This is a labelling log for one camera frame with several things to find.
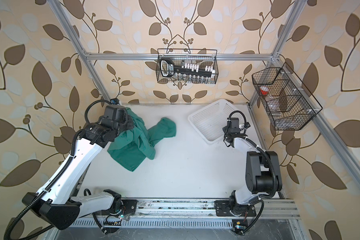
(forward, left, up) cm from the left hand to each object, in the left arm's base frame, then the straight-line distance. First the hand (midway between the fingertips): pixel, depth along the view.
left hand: (128, 117), depth 72 cm
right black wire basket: (+8, -79, +4) cm, 80 cm away
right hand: (+10, -55, -22) cm, 60 cm away
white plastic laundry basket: (+23, -45, -32) cm, 59 cm away
